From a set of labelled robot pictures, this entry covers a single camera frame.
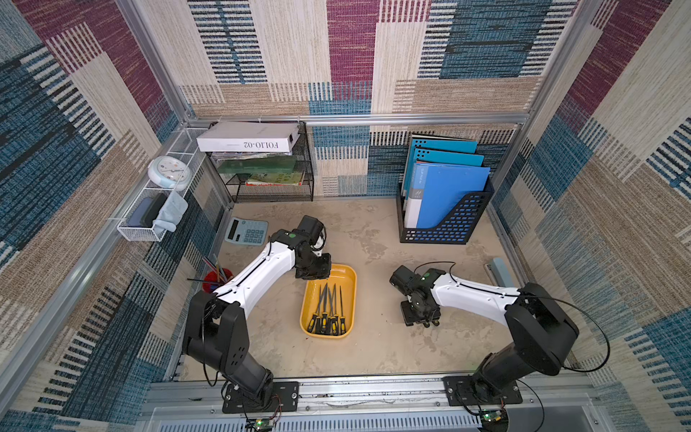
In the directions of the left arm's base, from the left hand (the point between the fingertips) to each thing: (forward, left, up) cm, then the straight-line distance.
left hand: (327, 273), depth 85 cm
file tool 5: (-10, -4, -12) cm, 16 cm away
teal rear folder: (+42, -45, +17) cm, 64 cm away
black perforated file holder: (+18, -46, -3) cm, 49 cm away
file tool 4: (-11, -2, -11) cm, 16 cm away
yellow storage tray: (+3, -5, -9) cm, 11 cm away
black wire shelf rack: (+36, +22, +9) cm, 43 cm away
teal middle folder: (+34, -39, +17) cm, 55 cm away
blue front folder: (+25, -36, +13) cm, 46 cm away
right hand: (-10, -27, -11) cm, 31 cm away
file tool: (-10, +5, -11) cm, 16 cm away
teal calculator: (+25, +32, -9) cm, 42 cm away
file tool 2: (-9, +1, -11) cm, 14 cm away
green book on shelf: (+37, +23, +13) cm, 46 cm away
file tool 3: (-9, +1, -11) cm, 14 cm away
